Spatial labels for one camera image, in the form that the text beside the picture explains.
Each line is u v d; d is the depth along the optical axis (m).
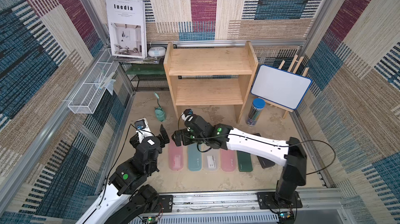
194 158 0.85
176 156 0.87
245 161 0.85
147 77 1.16
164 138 0.63
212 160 0.85
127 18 0.77
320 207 0.73
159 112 0.97
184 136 0.64
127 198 0.46
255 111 0.89
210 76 1.17
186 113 0.67
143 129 0.55
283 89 0.90
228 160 0.85
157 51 0.86
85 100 0.90
